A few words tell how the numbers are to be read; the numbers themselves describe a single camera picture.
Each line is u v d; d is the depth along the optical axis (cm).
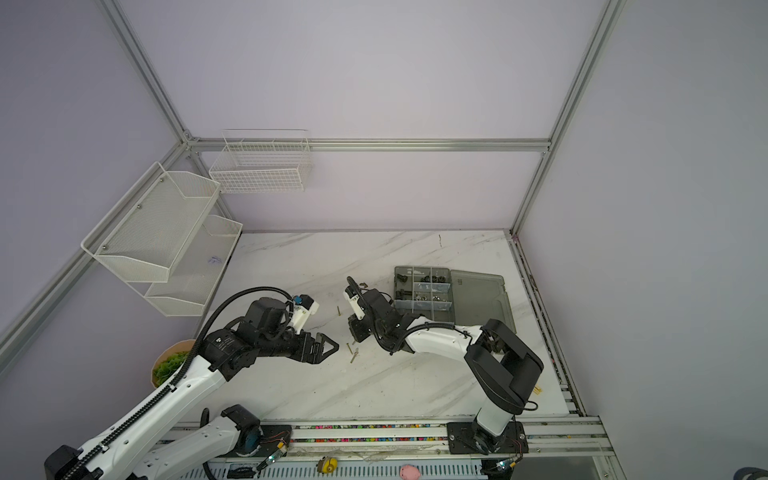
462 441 73
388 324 67
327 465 69
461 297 101
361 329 75
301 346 64
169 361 75
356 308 76
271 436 74
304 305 68
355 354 88
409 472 69
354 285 77
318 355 64
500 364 46
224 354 51
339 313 98
